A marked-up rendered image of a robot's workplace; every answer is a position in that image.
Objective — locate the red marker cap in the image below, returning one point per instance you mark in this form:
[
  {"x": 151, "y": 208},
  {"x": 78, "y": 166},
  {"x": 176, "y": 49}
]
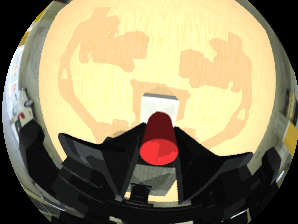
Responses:
[{"x": 159, "y": 145}]

